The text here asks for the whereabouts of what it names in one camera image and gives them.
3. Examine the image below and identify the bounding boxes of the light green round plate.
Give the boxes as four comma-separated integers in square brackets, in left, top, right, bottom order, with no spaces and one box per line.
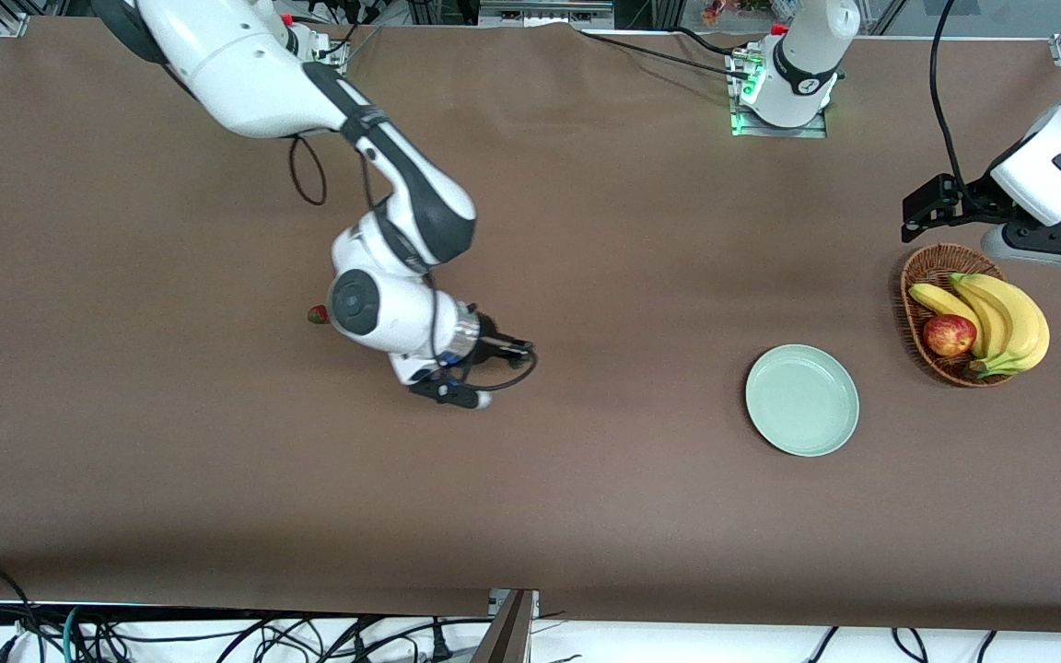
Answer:
[745,344,860,459]

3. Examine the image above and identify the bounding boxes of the brown wicker basket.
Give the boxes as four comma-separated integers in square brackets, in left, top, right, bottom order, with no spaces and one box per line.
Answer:
[900,243,1020,389]

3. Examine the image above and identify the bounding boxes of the brown table cover sheet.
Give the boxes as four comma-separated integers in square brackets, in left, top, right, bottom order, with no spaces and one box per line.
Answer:
[0,17,1061,636]

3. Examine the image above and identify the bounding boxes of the red apple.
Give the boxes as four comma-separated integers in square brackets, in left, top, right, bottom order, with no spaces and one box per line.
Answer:
[922,314,978,359]

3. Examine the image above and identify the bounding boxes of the yellow banana bunch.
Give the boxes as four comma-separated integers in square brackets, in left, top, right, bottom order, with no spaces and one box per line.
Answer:
[908,273,1051,379]

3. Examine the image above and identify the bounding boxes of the grey metal box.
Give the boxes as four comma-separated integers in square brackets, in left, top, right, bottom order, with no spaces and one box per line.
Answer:
[478,0,614,27]

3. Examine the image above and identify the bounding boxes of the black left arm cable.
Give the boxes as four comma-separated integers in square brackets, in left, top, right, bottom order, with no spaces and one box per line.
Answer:
[928,0,978,199]

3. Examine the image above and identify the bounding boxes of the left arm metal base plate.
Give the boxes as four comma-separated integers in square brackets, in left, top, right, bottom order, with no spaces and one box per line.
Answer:
[729,51,828,139]

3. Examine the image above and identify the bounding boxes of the aluminium frame post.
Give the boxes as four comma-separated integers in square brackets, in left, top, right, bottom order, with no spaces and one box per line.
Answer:
[471,587,541,663]

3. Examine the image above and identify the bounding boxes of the teal cable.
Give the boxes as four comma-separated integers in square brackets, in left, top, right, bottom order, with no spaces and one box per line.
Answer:
[59,605,87,663]

